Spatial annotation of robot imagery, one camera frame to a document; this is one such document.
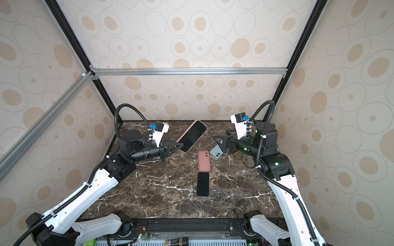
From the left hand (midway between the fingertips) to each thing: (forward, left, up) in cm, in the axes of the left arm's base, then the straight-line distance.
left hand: (184, 145), depth 60 cm
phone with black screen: (-2, -8, -36) cm, 37 cm away
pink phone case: (+12, -9, -38) cm, 40 cm away
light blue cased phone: (+19, -17, -36) cm, 44 cm away
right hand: (+5, -15, +1) cm, 16 cm away
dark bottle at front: (-29, +1, -32) cm, 44 cm away
